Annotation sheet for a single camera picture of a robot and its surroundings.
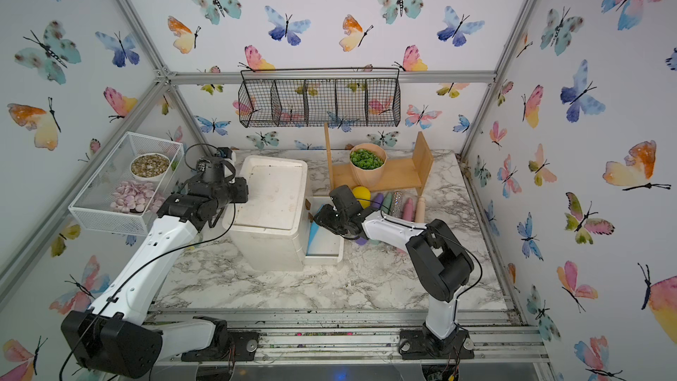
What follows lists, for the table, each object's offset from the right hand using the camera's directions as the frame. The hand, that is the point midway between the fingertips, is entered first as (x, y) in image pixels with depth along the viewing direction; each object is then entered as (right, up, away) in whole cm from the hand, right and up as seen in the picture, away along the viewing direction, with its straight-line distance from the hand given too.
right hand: (316, 218), depth 88 cm
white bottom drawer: (+4, -10, +3) cm, 12 cm away
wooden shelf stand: (+30, +14, +17) cm, 37 cm away
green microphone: (+25, +4, +14) cm, 29 cm away
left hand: (-20, +12, -10) cm, 25 cm away
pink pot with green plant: (+17, +19, +3) cm, 26 cm away
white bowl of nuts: (-43, +16, -16) cm, 49 cm away
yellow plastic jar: (+16, +8, +7) cm, 19 cm away
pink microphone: (+33, 0, +12) cm, 35 cm away
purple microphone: (+21, +4, +13) cm, 26 cm away
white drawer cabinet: (-9, -1, -19) cm, 21 cm away
